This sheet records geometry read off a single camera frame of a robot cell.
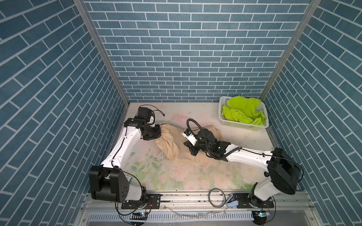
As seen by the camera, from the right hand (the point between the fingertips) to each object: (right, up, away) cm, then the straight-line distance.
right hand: (183, 142), depth 81 cm
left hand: (-13, +5, +1) cm, 14 cm away
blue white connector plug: (+26, -30, -9) cm, 41 cm away
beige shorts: (-7, 0, +4) cm, 8 cm away
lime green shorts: (+47, +20, +28) cm, 58 cm away
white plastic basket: (+40, +8, +18) cm, 45 cm away
